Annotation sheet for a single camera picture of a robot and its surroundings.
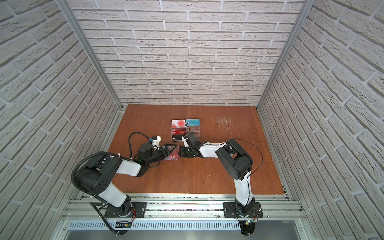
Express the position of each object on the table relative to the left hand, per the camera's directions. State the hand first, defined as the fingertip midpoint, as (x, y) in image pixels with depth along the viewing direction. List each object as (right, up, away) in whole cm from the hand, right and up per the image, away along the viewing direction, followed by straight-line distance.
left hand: (175, 147), depth 88 cm
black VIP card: (0, +4, +10) cm, 11 cm away
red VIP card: (+1, +9, +11) cm, 14 cm away
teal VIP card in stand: (+11, +15, +10) cm, 21 cm away
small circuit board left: (-24, -36, -16) cm, 46 cm away
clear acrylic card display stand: (+2, +11, +11) cm, 16 cm away
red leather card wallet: (0, -6, +4) cm, 7 cm away
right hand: (+1, -5, +5) cm, 7 cm away
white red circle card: (0, +14, +10) cm, 17 cm away
